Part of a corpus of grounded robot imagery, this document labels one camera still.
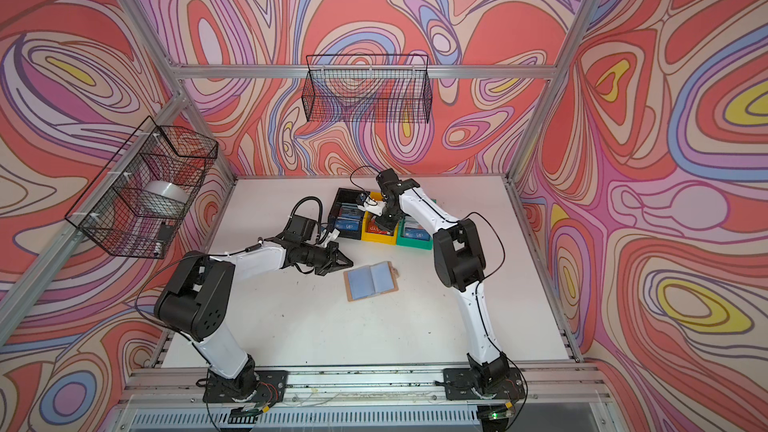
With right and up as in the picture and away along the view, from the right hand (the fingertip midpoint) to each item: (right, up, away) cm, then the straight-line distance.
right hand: (388, 225), depth 100 cm
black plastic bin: (-16, +3, +6) cm, 17 cm away
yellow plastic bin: (-4, -4, -1) cm, 6 cm away
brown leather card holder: (-6, -17, -8) cm, 19 cm away
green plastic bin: (+8, -6, -1) cm, 10 cm away
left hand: (-10, -10, -12) cm, 19 cm away
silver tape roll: (-54, +9, -29) cm, 62 cm away
